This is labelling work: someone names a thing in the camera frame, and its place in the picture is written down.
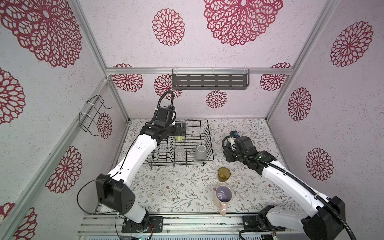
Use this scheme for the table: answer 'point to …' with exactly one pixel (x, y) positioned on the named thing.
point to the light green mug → (179, 138)
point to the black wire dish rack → (191, 143)
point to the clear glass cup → (180, 153)
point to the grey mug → (200, 153)
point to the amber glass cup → (223, 174)
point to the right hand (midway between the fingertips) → (228, 148)
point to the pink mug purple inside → (223, 195)
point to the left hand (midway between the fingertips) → (177, 129)
